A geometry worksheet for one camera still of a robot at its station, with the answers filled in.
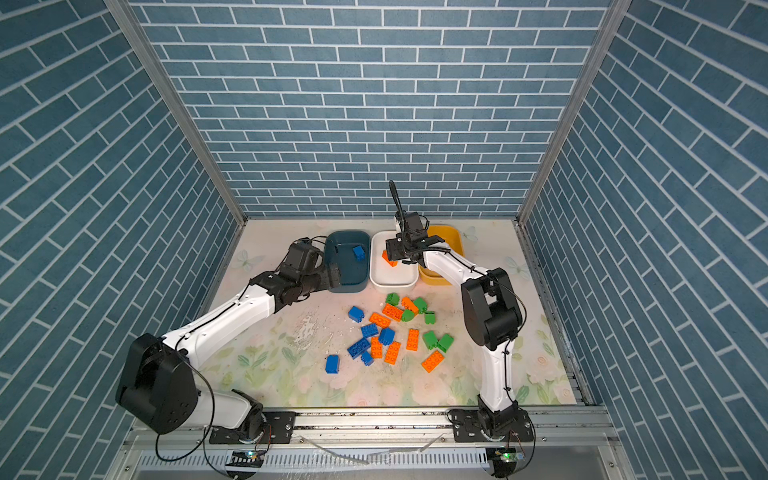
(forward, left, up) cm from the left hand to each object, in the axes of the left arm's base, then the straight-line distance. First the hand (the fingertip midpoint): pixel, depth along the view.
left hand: (329, 274), depth 87 cm
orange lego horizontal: (+17, -16, -13) cm, 27 cm away
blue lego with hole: (+17, -7, -11) cm, 21 cm away
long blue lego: (-17, -8, -13) cm, 23 cm away
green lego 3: (-16, -34, -12) cm, 40 cm away
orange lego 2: (-15, -25, -13) cm, 32 cm away
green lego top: (-1, -19, -12) cm, 22 cm away
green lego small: (-7, -31, -14) cm, 34 cm away
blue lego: (-12, -12, -12) cm, 21 cm away
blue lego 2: (-15, -17, -11) cm, 25 cm away
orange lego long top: (-6, -19, -13) cm, 24 cm away
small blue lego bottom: (-20, -11, -13) cm, 26 cm away
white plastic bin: (+9, -15, -13) cm, 22 cm away
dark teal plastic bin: (+17, -4, -11) cm, 20 cm away
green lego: (-4, -28, -12) cm, 31 cm away
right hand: (+14, -19, -2) cm, 24 cm away
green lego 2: (-15, -30, -12) cm, 36 cm away
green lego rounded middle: (-7, -23, -13) cm, 27 cm away
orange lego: (-8, -15, -14) cm, 22 cm away
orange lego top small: (-4, -24, -11) cm, 26 cm away
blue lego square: (-6, -7, -13) cm, 16 cm away
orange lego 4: (-19, -18, -14) cm, 30 cm away
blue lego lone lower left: (-22, -2, -13) cm, 25 cm away
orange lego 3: (-17, -14, -14) cm, 26 cm away
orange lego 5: (-21, -30, -13) cm, 39 cm away
